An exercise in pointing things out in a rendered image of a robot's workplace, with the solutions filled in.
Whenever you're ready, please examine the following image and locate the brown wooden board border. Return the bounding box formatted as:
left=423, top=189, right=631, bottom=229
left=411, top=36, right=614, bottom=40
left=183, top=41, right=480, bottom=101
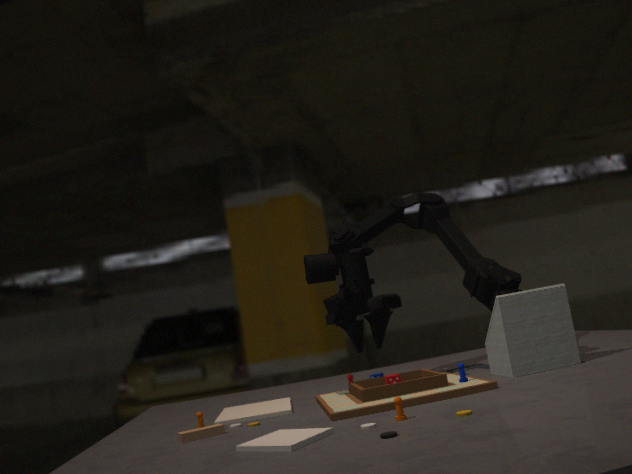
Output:
left=315, top=375, right=498, bottom=421

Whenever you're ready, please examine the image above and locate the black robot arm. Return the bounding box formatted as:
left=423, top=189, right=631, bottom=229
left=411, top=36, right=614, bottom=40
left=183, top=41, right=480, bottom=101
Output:
left=304, top=193, right=522, bottom=315

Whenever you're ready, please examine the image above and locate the red die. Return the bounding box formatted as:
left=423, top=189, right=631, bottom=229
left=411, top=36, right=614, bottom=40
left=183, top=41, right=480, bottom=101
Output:
left=384, top=374, right=401, bottom=384

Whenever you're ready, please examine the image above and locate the tan rectangular block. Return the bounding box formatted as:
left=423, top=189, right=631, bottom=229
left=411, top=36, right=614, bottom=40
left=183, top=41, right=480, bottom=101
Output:
left=178, top=423, right=225, bottom=443

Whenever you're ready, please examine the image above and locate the blue pawn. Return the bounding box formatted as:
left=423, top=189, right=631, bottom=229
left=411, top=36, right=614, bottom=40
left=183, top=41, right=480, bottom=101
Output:
left=458, top=363, right=468, bottom=382

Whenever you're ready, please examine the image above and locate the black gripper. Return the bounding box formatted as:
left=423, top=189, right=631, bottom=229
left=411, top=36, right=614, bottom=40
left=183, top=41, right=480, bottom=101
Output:
left=325, top=274, right=402, bottom=353

